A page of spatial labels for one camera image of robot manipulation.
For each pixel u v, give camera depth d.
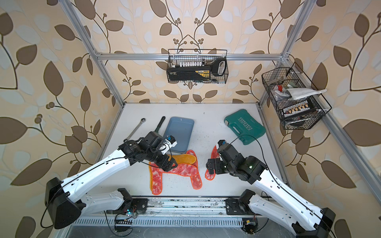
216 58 0.91
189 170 0.85
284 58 0.90
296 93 0.64
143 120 1.11
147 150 0.58
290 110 0.69
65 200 0.38
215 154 0.92
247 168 0.48
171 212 0.74
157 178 0.83
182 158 0.88
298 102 0.69
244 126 1.01
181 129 1.05
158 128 1.05
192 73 0.83
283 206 0.43
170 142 0.68
